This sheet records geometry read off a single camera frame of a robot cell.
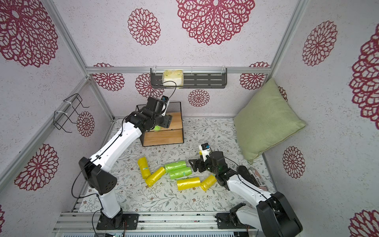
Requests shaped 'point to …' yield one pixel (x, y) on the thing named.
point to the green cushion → (267, 119)
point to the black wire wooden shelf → (173, 135)
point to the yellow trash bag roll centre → (188, 183)
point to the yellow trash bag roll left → (143, 165)
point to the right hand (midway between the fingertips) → (194, 157)
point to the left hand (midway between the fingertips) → (164, 117)
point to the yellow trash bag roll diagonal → (154, 177)
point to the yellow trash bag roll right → (208, 181)
